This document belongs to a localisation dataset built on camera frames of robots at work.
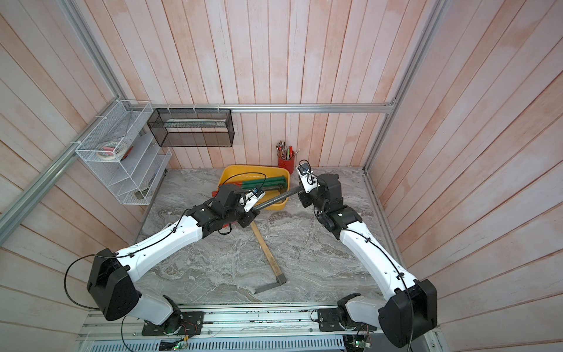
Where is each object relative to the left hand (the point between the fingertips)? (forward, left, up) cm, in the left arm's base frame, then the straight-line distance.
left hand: (252, 209), depth 82 cm
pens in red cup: (+38, -13, -4) cm, 40 cm away
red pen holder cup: (+37, -16, -12) cm, 42 cm away
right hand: (+7, -19, +10) cm, 23 cm away
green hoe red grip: (+28, -2, -14) cm, 31 cm away
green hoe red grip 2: (+26, -3, -15) cm, 30 cm away
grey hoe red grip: (+1, -8, +4) cm, 9 cm away
